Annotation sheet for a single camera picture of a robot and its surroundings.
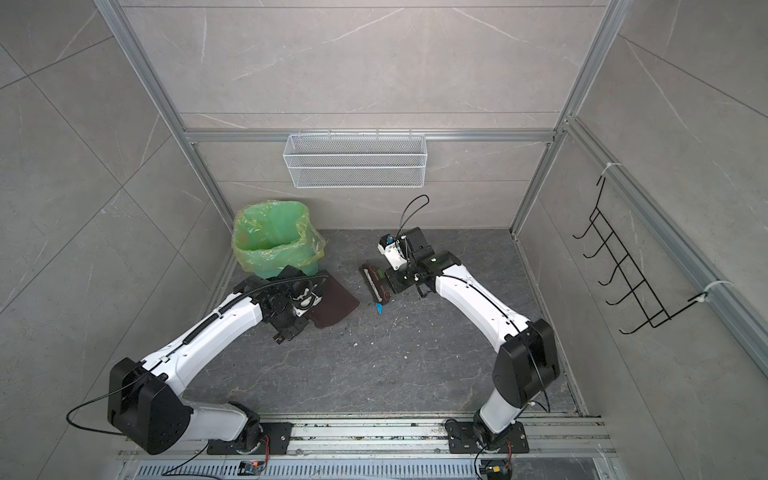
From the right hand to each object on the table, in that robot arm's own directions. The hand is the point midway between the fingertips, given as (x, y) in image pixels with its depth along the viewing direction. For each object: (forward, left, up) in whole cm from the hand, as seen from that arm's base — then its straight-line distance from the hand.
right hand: (391, 273), depth 84 cm
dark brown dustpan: (-4, +17, -8) cm, 20 cm away
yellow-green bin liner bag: (+19, +41, -3) cm, 45 cm away
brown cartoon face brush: (+2, +4, -6) cm, 8 cm away
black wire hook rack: (-22, -52, +16) cm, 59 cm away
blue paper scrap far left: (-1, +4, -18) cm, 18 cm away
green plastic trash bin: (+21, +42, -5) cm, 47 cm away
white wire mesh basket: (+40, -1, +11) cm, 41 cm away
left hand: (-11, +28, -5) cm, 30 cm away
